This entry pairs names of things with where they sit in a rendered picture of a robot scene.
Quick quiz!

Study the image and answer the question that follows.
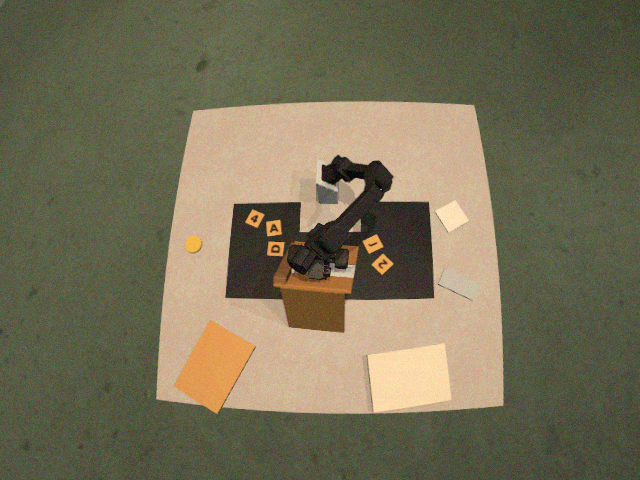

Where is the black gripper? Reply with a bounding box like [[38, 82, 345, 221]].
[[287, 245, 349, 269]]

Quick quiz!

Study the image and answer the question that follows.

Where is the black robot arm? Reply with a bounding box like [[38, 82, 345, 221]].
[[289, 155, 393, 280]]

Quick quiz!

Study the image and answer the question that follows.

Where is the orange flat rectangular card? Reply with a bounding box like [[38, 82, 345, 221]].
[[174, 320, 256, 414]]

